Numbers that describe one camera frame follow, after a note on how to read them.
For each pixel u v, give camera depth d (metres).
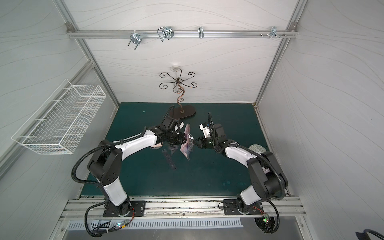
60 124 0.69
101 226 0.71
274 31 0.76
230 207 0.73
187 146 0.88
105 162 0.47
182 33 0.77
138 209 0.74
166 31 0.77
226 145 0.65
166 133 0.72
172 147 0.96
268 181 0.44
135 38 0.76
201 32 0.78
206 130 0.82
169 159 0.91
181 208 0.75
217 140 0.70
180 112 1.15
